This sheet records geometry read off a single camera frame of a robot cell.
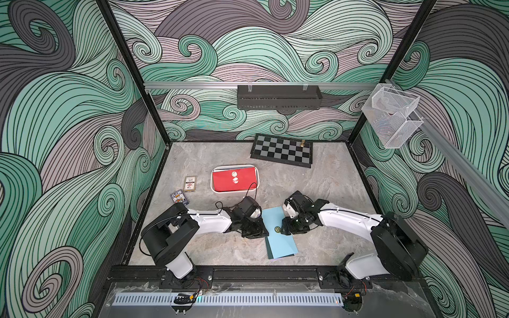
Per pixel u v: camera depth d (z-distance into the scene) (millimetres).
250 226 744
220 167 1006
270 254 791
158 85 952
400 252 421
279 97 1025
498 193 514
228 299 697
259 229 743
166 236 443
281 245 817
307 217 632
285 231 761
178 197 949
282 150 1115
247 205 700
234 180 976
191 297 694
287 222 761
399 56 830
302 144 1134
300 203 698
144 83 941
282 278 747
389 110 796
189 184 1001
